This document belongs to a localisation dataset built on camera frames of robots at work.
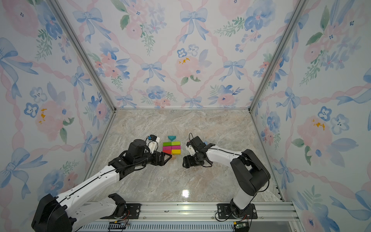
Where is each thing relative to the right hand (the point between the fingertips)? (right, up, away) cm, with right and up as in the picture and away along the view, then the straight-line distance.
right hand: (189, 163), depth 89 cm
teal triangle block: (-12, +15, +11) cm, 22 cm away
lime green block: (-9, +11, +11) cm, 18 cm away
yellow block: (-8, +6, +5) cm, 12 cm away
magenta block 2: (-8, +9, +8) cm, 15 cm away
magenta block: (-16, +8, +8) cm, 19 cm away
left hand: (-12, +8, -11) cm, 18 cm away
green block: (-16, +11, +10) cm, 21 cm away
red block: (-14, +6, +8) cm, 18 cm away
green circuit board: (+26, -27, -16) cm, 41 cm away
